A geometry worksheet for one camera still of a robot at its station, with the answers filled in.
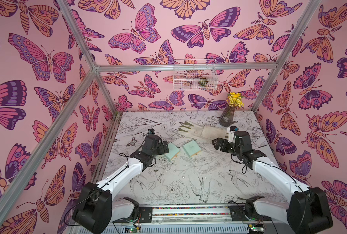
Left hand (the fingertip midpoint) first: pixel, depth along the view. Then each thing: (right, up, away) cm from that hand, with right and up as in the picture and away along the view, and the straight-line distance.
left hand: (162, 143), depth 87 cm
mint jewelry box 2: (+19, -4, +9) cm, 21 cm away
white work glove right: (+34, +6, +20) cm, 40 cm away
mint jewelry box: (+6, -7, +8) cm, 12 cm away
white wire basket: (+22, +40, +6) cm, 46 cm away
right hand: (+34, +2, -2) cm, 34 cm away
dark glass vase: (+45, +17, +18) cm, 51 cm away
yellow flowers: (+46, +27, +5) cm, 54 cm away
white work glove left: (+20, +7, +22) cm, 30 cm away
